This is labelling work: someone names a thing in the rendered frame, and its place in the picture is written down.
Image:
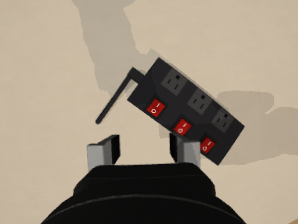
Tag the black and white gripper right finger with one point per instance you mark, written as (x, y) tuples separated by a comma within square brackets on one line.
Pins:
[(183, 149)]

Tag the black power strip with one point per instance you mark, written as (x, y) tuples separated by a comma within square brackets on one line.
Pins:
[(180, 106)]

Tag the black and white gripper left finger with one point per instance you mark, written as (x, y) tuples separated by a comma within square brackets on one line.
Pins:
[(105, 152)]

